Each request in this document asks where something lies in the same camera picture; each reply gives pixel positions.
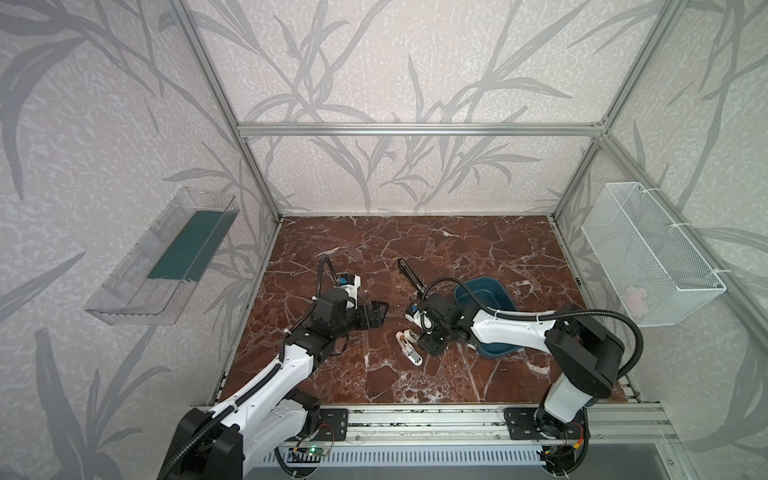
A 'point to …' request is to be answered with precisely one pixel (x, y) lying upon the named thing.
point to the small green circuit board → (317, 451)
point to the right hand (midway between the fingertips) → (424, 329)
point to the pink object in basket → (635, 299)
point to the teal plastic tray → (489, 292)
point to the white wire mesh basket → (656, 272)
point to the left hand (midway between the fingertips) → (380, 298)
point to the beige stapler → (411, 336)
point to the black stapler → (412, 278)
